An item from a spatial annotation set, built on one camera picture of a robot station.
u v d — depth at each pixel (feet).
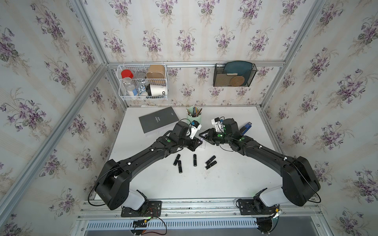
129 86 2.84
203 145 2.57
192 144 2.31
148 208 2.39
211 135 2.35
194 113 3.32
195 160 2.92
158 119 3.52
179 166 2.84
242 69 3.14
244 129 3.31
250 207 2.40
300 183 1.39
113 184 1.35
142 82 3.07
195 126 2.33
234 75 3.10
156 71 2.89
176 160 2.95
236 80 3.21
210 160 2.92
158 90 3.05
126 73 3.03
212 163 2.89
